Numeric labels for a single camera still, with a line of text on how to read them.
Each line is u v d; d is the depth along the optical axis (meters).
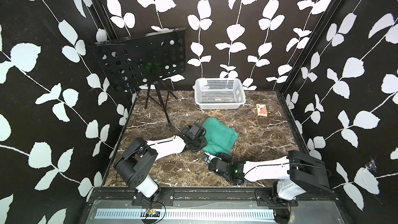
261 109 1.10
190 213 0.70
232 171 0.62
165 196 0.74
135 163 0.45
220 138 0.93
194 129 0.71
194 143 0.71
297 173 0.44
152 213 0.70
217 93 1.18
